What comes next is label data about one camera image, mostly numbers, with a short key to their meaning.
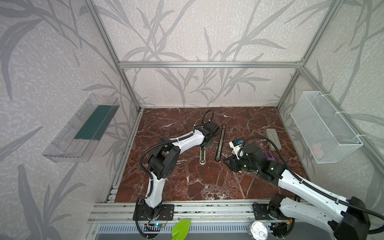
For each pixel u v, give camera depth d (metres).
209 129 0.75
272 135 1.02
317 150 0.73
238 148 0.69
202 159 0.89
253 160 0.58
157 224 0.71
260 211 0.74
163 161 0.51
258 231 0.64
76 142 0.64
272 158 0.93
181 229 0.69
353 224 0.38
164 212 0.72
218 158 0.91
